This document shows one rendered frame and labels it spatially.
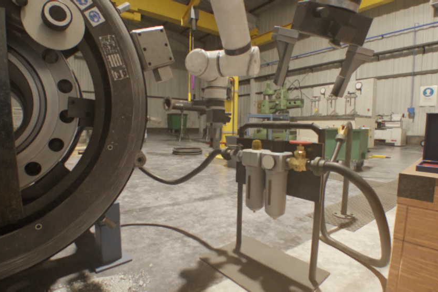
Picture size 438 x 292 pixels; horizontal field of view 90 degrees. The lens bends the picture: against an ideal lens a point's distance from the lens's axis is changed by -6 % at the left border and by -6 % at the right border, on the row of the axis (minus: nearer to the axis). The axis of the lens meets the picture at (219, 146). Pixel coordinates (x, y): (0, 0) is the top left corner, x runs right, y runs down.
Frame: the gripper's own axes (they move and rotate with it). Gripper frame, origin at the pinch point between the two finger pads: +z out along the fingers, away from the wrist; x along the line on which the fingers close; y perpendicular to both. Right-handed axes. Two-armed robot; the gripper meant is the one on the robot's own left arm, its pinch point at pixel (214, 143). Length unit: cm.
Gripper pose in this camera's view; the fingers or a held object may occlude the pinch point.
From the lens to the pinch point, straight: 94.2
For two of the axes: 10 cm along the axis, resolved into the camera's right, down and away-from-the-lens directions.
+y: 9.7, 0.0, 2.4
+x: -2.4, -0.9, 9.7
